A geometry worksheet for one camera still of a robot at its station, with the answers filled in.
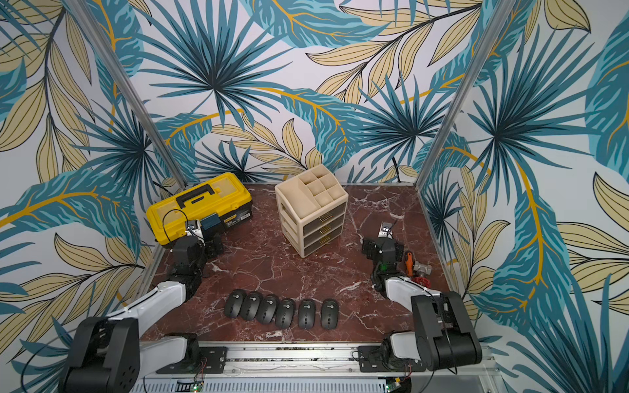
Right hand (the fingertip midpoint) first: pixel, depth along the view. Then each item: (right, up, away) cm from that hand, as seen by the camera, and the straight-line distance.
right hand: (384, 238), depth 91 cm
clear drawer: (-23, +1, +1) cm, 23 cm away
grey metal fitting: (+12, -10, -1) cm, 16 cm away
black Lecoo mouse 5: (-29, -23, -11) cm, 39 cm away
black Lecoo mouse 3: (-42, -23, -9) cm, 48 cm away
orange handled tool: (+10, -10, +1) cm, 14 cm away
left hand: (-65, 0, -3) cm, 65 cm away
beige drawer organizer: (-27, +11, -9) cm, 30 cm away
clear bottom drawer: (-23, -3, +5) cm, 24 cm away
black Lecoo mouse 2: (-47, -21, -9) cm, 53 cm away
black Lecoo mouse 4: (-36, -24, -11) cm, 44 cm away
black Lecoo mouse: (-53, -21, -8) cm, 58 cm away
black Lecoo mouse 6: (-21, -23, -11) cm, 33 cm away
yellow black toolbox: (-60, +15, +2) cm, 62 cm away
